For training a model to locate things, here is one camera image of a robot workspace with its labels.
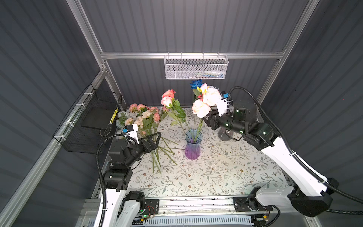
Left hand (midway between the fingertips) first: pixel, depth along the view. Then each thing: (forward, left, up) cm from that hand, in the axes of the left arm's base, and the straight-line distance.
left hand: (156, 135), depth 67 cm
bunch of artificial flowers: (+33, +13, -26) cm, 44 cm away
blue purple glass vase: (+5, -19, -12) cm, 23 cm away
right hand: (+3, -22, +11) cm, 25 cm away
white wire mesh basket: (+77, -28, -8) cm, 82 cm away
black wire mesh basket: (+13, +34, 0) cm, 36 cm away
